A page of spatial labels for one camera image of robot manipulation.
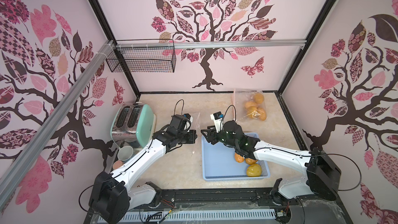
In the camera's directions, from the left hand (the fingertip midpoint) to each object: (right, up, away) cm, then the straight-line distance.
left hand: (196, 139), depth 80 cm
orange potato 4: (+42, +14, +17) cm, 47 cm away
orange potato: (+41, +23, +21) cm, 52 cm away
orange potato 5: (+29, -12, +1) cm, 32 cm away
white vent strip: (-10, -33, -10) cm, 36 cm away
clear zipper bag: (+30, +24, +26) cm, 47 cm away
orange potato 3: (+34, +15, +19) cm, 42 cm away
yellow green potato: (+30, -16, -2) cm, 34 cm away
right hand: (+4, +6, -3) cm, 8 cm away
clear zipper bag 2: (-4, -7, +11) cm, 14 cm away
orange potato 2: (+36, +19, +23) cm, 47 cm away
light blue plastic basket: (+13, -17, +10) cm, 23 cm away
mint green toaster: (-34, +7, +1) cm, 35 cm away
